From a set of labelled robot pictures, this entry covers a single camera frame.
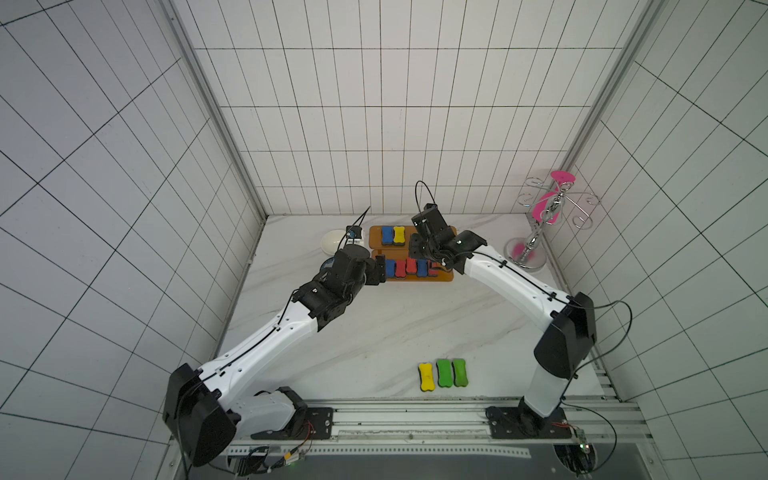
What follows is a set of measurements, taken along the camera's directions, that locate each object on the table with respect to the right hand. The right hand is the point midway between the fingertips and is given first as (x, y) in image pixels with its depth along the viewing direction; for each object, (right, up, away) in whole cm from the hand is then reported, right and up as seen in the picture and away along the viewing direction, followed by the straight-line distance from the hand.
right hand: (404, 246), depth 84 cm
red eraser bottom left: (-1, -8, +17) cm, 18 cm away
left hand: (-10, -4, -6) cm, 13 cm away
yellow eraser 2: (+6, -35, -5) cm, 36 cm away
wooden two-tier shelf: (-3, +1, +8) cm, 9 cm away
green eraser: (+11, -36, -5) cm, 38 cm away
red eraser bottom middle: (+3, -7, +17) cm, 19 cm away
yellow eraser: (-1, +3, +7) cm, 8 cm away
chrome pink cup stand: (+45, +14, 0) cm, 48 cm away
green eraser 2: (+15, -34, -4) cm, 38 cm away
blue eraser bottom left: (-4, -8, +16) cm, 19 cm away
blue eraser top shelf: (-5, +3, +9) cm, 11 cm away
